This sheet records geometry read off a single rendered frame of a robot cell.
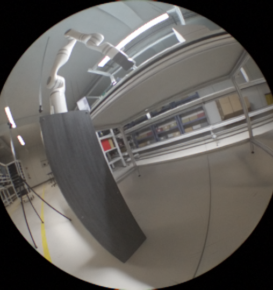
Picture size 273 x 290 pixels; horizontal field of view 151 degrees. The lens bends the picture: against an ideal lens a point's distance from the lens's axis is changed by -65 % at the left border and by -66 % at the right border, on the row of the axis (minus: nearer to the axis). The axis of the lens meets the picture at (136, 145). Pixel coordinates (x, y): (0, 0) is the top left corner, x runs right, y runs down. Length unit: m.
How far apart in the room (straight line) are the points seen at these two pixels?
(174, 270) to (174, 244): 0.18
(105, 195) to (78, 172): 0.16
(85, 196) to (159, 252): 0.52
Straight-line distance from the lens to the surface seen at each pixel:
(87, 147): 0.46
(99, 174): 0.46
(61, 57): 0.78
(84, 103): 2.46
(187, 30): 0.69
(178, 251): 0.69
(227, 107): 3.94
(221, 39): 0.67
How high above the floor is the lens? 0.63
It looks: 3 degrees down
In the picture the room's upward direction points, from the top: 21 degrees counter-clockwise
